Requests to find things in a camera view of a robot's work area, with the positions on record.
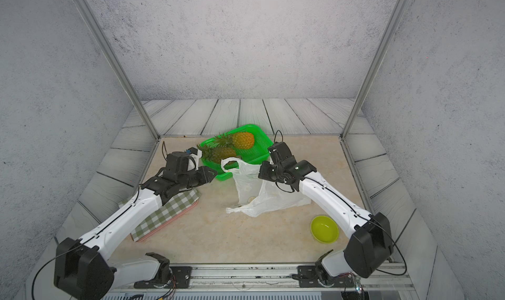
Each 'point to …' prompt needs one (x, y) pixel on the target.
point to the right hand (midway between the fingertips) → (260, 171)
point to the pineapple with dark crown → (216, 154)
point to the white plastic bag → (257, 195)
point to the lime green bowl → (324, 229)
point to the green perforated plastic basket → (256, 153)
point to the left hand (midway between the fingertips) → (219, 173)
